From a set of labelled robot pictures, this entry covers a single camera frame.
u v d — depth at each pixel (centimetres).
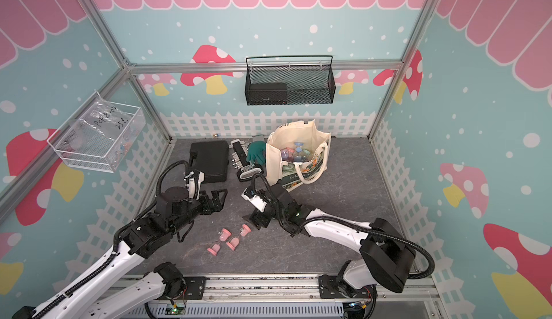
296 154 100
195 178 62
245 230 85
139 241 49
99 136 71
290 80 94
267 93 84
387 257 42
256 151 113
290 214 62
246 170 106
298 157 100
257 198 68
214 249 81
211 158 107
